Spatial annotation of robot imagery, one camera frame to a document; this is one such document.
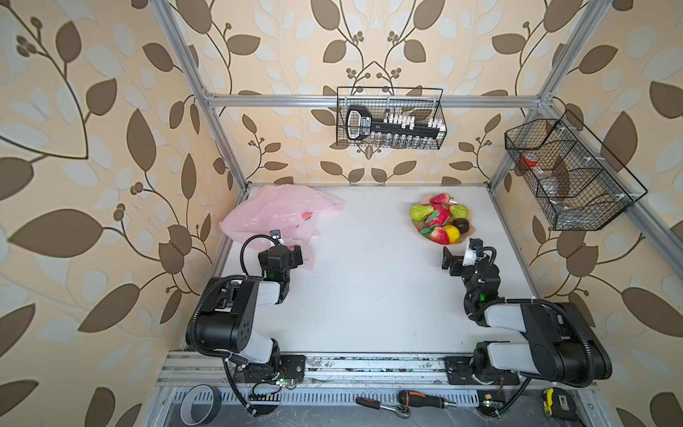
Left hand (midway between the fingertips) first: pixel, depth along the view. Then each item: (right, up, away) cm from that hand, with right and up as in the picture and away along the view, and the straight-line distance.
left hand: (277, 246), depth 94 cm
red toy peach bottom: (+57, +4, 0) cm, 57 cm away
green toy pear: (+52, +12, +5) cm, 54 cm away
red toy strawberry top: (+62, +17, +11) cm, 66 cm away
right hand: (+64, 0, -4) cm, 64 cm away
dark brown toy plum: (+68, +7, +5) cm, 69 cm away
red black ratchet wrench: (+39, -39, -27) cm, 61 cm away
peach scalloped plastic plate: (+58, +17, +17) cm, 63 cm away
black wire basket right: (+90, +20, -20) cm, 94 cm away
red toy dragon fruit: (+59, +10, +5) cm, 61 cm away
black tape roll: (-15, -37, -27) cm, 48 cm away
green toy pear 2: (+68, +12, +7) cm, 69 cm away
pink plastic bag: (+1, +12, +12) cm, 17 cm away
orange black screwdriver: (+42, -36, -26) cm, 61 cm away
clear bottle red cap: (+82, +28, -12) cm, 88 cm away
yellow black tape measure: (+80, -37, -27) cm, 92 cm away
